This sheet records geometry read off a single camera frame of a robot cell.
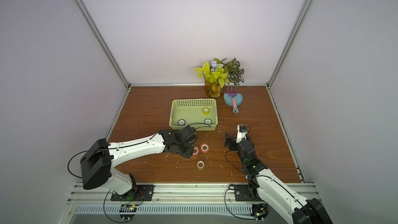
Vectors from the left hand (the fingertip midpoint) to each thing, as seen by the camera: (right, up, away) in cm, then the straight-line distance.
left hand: (192, 152), depth 81 cm
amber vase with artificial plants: (+14, +44, +12) cm, 48 cm away
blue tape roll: (+9, +14, +18) cm, 25 cm away
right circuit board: (+32, -23, -11) cm, 41 cm away
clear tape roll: (+5, -7, +1) cm, 8 cm away
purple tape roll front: (-9, +14, +19) cm, 25 cm away
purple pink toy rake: (+28, +22, +22) cm, 42 cm away
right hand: (+23, +11, +3) cm, 26 cm away
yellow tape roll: (+8, +20, +23) cm, 31 cm away
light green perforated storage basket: (+5, +18, +22) cm, 29 cm away
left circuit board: (-30, -23, -9) cm, 39 cm away
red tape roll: (+7, 0, +7) cm, 9 cm away
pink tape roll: (+2, -2, +4) cm, 5 cm away
